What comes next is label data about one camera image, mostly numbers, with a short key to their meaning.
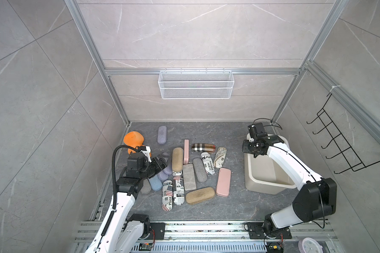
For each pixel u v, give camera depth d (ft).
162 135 3.54
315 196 1.36
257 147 2.00
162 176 2.88
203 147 3.32
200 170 2.97
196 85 3.30
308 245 2.25
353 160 1.93
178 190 2.73
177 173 2.96
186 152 3.12
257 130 2.16
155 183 2.82
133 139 3.29
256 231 2.39
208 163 3.05
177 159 2.89
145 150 2.29
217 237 2.40
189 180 2.85
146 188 2.76
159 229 2.40
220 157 3.14
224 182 2.89
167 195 2.68
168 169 2.88
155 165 2.16
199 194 2.68
